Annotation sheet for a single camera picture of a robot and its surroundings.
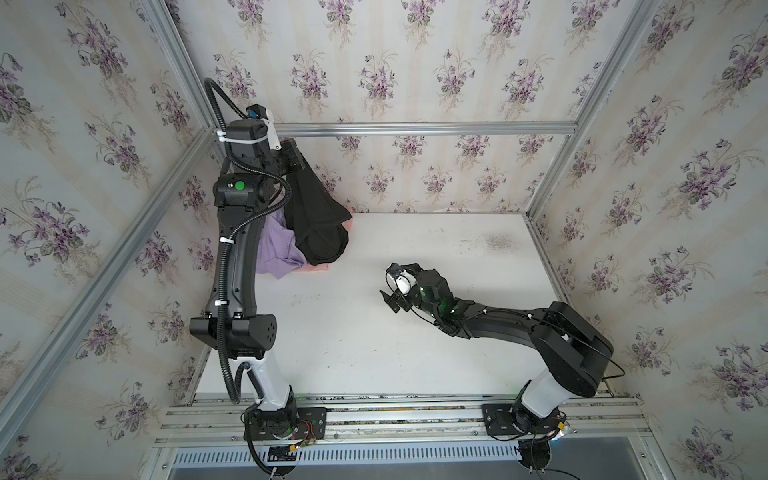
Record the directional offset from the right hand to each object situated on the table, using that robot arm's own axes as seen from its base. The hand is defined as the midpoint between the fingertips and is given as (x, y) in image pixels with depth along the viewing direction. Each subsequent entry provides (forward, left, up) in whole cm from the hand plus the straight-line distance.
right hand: (390, 278), depth 85 cm
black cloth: (+10, +19, +15) cm, 26 cm away
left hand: (+16, +23, +35) cm, 45 cm away
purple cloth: (+12, +35, -1) cm, 37 cm away
